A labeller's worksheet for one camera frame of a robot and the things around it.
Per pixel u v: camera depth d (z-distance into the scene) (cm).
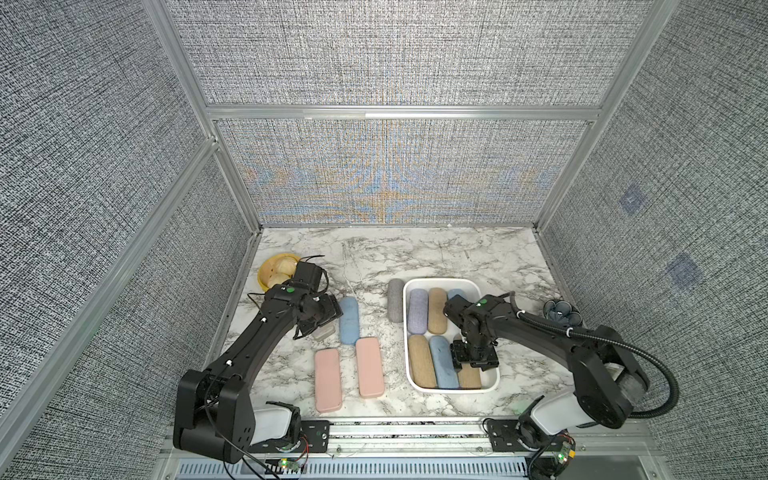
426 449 73
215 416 40
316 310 73
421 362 82
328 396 79
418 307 93
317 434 73
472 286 95
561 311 92
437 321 90
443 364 81
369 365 83
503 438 73
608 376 44
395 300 95
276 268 103
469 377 80
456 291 98
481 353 69
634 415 43
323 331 88
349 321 91
